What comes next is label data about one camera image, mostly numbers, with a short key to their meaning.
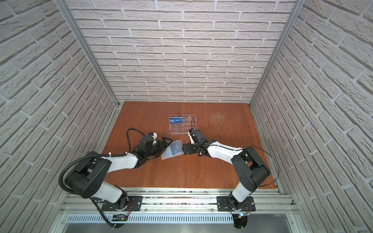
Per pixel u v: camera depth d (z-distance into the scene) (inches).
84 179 17.4
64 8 27.5
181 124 39.6
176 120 39.5
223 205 29.0
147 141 27.4
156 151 30.8
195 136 27.9
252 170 18.3
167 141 32.0
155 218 30.5
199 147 27.3
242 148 19.9
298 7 27.3
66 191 17.4
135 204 28.8
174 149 36.3
